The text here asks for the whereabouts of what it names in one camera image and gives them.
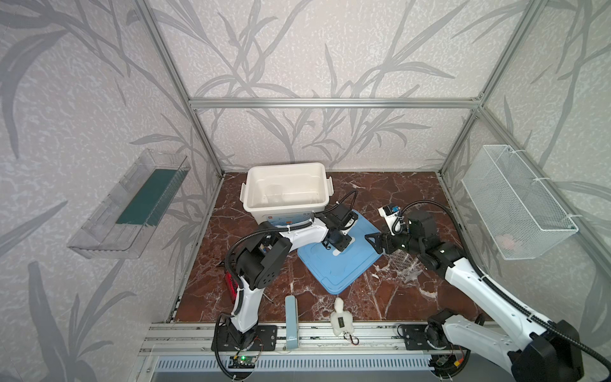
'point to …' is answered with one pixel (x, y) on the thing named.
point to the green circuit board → (242, 362)
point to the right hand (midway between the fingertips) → (375, 224)
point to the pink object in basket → (504, 241)
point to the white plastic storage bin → (286, 194)
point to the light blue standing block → (292, 322)
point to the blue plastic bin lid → (337, 270)
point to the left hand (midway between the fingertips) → (346, 235)
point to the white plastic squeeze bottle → (342, 321)
